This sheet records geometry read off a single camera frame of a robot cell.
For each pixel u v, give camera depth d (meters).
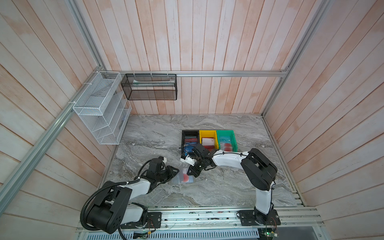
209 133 1.01
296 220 0.75
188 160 0.82
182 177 0.83
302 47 0.82
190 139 1.03
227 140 1.02
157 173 0.73
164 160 0.86
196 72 0.97
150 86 1.04
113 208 0.42
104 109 0.70
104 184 0.47
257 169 0.55
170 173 0.78
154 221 0.73
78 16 0.70
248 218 0.74
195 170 0.81
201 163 0.74
